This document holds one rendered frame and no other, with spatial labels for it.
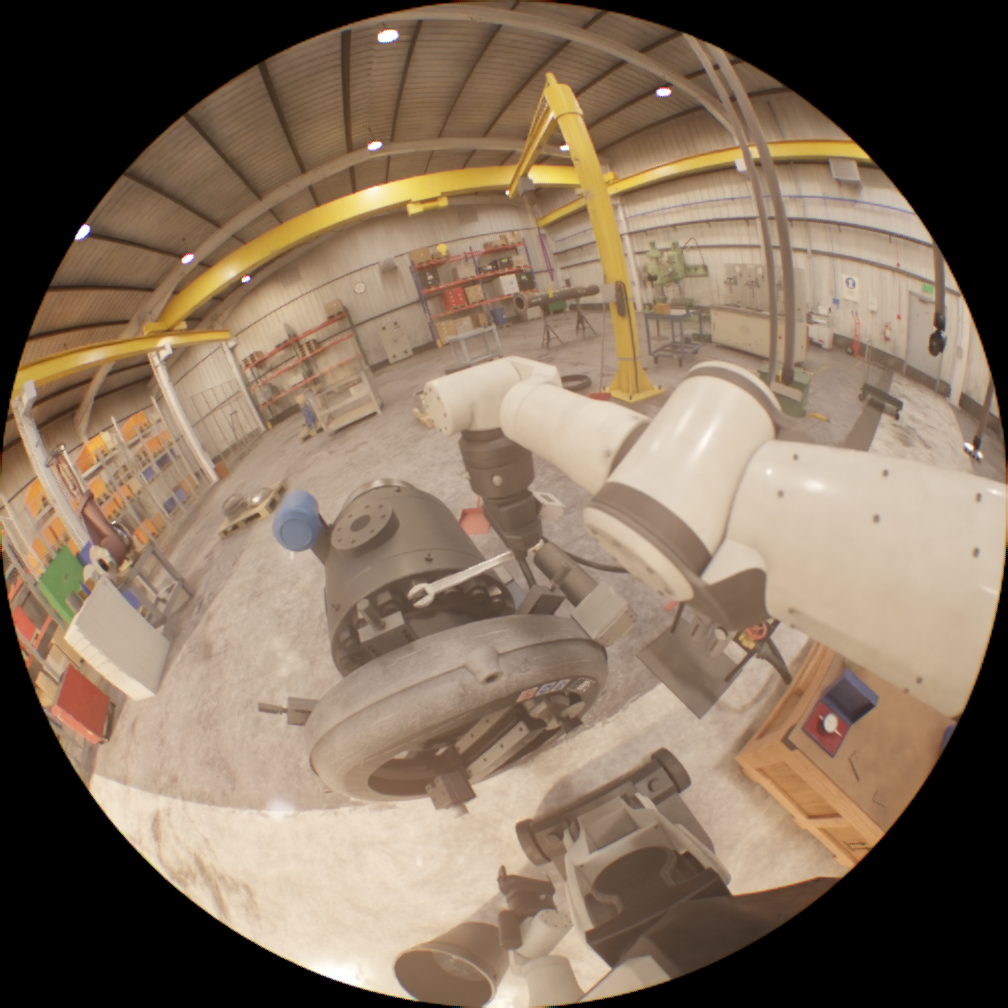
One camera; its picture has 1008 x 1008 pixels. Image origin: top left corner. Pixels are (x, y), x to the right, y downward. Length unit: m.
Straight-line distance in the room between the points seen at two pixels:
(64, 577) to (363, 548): 7.16
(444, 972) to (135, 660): 3.70
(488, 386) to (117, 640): 4.14
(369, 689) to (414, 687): 0.07
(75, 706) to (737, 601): 5.64
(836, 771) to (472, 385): 1.22
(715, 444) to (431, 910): 1.64
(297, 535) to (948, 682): 1.16
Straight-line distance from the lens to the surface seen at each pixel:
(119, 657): 4.15
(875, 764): 1.25
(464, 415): 0.33
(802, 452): 0.16
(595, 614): 0.64
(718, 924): 0.28
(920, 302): 10.44
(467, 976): 1.57
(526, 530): 0.41
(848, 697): 1.14
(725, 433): 0.17
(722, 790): 1.45
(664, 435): 0.17
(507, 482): 0.37
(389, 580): 0.75
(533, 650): 0.52
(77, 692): 5.64
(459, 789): 0.87
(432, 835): 1.52
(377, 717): 0.49
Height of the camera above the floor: 1.36
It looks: 36 degrees down
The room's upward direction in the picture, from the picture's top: 18 degrees counter-clockwise
